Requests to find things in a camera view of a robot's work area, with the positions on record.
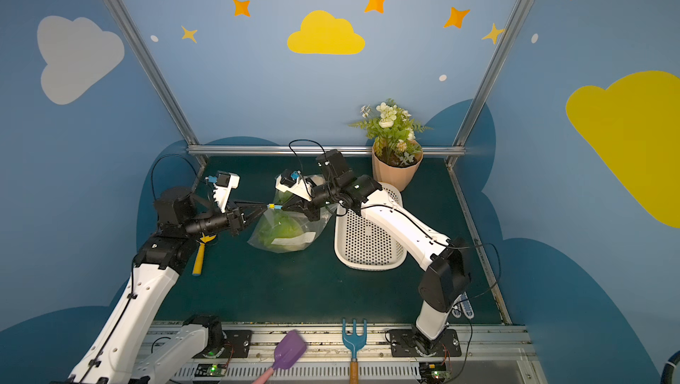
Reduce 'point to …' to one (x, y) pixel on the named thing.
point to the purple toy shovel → (289, 349)
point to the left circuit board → (214, 370)
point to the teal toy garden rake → (354, 342)
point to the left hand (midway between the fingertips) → (267, 207)
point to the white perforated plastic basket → (361, 243)
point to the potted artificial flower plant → (396, 153)
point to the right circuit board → (433, 372)
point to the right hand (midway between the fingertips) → (290, 202)
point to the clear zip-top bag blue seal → (311, 226)
